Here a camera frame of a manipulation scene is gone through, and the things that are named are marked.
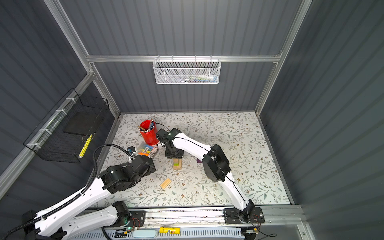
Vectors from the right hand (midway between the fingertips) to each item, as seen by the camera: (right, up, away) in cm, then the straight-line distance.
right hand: (174, 158), depth 90 cm
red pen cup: (-16, +16, 0) cm, 22 cm away
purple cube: (+15, -2, +3) cm, 16 cm away
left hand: (-12, 0, -15) cm, 19 cm away
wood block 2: (+2, -1, +1) cm, 3 cm away
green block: (+2, -3, -1) cm, 4 cm away
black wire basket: (-50, +16, -17) cm, 55 cm away
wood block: (-4, -13, -5) cm, 15 cm away
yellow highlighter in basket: (-39, +10, -21) cm, 45 cm away
